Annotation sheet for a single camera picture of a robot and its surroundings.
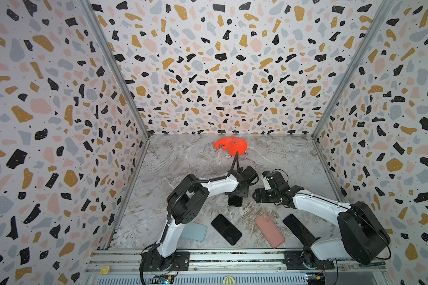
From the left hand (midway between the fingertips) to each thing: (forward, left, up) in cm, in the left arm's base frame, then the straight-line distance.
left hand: (241, 189), depth 93 cm
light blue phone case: (-20, +23, -4) cm, 31 cm away
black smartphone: (-21, -26, -1) cm, 33 cm away
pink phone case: (-19, -12, -3) cm, 23 cm away
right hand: (-3, -7, +3) cm, 8 cm away
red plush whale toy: (+27, +3, +5) cm, 27 cm away
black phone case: (-5, +3, -4) cm, 7 cm away
